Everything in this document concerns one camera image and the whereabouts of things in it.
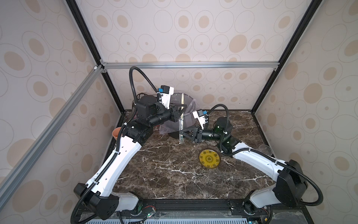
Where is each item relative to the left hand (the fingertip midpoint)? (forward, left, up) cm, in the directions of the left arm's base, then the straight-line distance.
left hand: (190, 106), depth 60 cm
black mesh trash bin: (+31, +7, -23) cm, 39 cm away
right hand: (-5, +2, -12) cm, 13 cm away
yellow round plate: (-3, -15, -44) cm, 47 cm away
